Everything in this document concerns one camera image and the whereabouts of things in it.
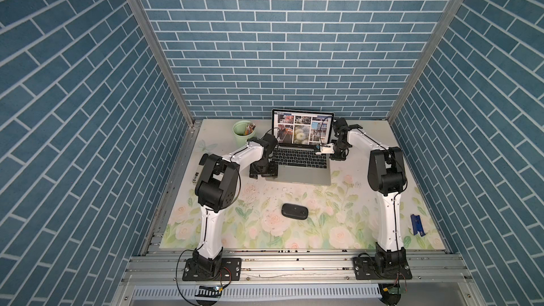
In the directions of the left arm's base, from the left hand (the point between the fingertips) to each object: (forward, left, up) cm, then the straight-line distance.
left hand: (272, 177), depth 97 cm
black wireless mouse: (-16, -10, 0) cm, 19 cm away
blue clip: (-22, -59, +1) cm, 63 cm away
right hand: (+13, -34, -1) cm, 36 cm away
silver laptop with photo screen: (+21, -12, +8) cm, 25 cm away
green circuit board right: (-42, -42, -1) cm, 60 cm away
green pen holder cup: (+19, +15, +11) cm, 27 cm away
